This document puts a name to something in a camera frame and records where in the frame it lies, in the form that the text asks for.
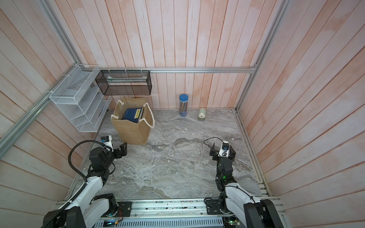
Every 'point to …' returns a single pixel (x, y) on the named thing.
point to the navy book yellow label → (133, 115)
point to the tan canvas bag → (130, 132)
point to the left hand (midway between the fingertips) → (120, 145)
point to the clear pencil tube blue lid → (183, 103)
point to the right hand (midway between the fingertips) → (222, 143)
